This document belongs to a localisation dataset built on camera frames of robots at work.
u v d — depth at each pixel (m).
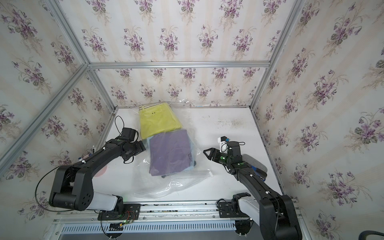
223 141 0.78
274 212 0.40
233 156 0.66
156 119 1.02
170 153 0.81
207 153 0.80
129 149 0.70
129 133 0.72
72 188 0.42
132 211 0.73
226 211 0.73
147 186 0.83
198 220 0.72
